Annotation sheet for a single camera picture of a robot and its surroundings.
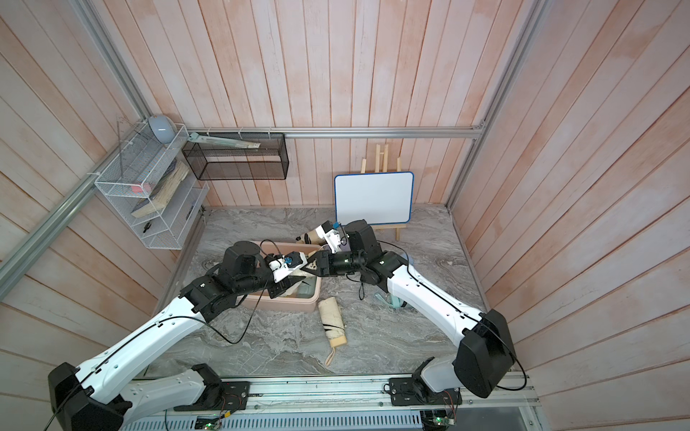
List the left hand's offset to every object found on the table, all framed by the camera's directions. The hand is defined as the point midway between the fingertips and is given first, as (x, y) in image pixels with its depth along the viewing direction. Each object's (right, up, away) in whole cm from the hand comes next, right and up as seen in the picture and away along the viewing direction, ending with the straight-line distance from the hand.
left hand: (296, 270), depth 73 cm
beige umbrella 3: (+10, -19, +10) cm, 24 cm away
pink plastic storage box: (-6, -6, -12) cm, 15 cm away
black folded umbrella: (+20, -7, +23) cm, 31 cm away
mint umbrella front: (+1, -9, +17) cm, 19 cm away
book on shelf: (-42, +25, +8) cm, 50 cm away
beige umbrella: (0, +9, +30) cm, 32 cm away
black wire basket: (-34, +38, +30) cm, 59 cm away
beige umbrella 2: (+1, 0, -6) cm, 6 cm away
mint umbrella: (+30, -13, +17) cm, 37 cm away
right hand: (+2, +1, -2) cm, 3 cm away
